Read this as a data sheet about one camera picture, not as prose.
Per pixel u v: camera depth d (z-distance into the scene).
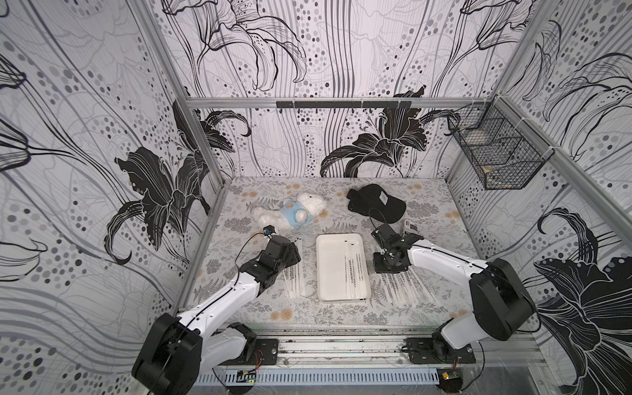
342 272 0.90
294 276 0.88
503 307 0.43
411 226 0.98
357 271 0.88
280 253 0.64
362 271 0.89
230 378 0.69
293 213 0.95
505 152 0.89
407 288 0.84
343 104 0.91
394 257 0.64
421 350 0.71
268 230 0.75
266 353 0.73
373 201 1.08
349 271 0.90
